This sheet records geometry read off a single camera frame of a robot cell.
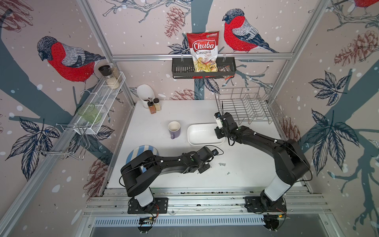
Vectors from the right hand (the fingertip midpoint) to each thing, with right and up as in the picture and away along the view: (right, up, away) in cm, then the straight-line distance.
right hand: (217, 127), depth 94 cm
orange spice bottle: (-47, +13, +18) cm, 52 cm away
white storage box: (-9, -6, +10) cm, 14 cm away
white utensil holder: (-52, +25, +20) cm, 61 cm away
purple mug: (-28, -1, +4) cm, 29 cm away
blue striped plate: (-51, -15, +1) cm, 53 cm away
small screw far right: (+5, -26, -10) cm, 28 cm away
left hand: (-7, -18, -6) cm, 20 cm away
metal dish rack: (+28, +15, +19) cm, 37 cm away
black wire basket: (-22, +38, +1) cm, 44 cm away
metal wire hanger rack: (-67, -2, -35) cm, 76 cm away
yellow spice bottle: (-43, +16, +17) cm, 49 cm away
